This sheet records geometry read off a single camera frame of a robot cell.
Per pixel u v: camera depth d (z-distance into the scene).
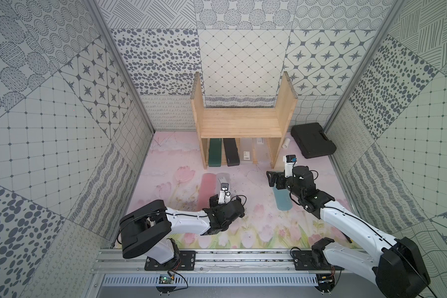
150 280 0.70
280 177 0.73
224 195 0.73
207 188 0.96
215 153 1.01
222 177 0.98
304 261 0.74
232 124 0.86
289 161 0.72
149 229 0.43
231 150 1.01
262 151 1.02
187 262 0.73
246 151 0.99
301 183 0.63
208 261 0.76
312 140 1.11
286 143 1.10
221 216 0.66
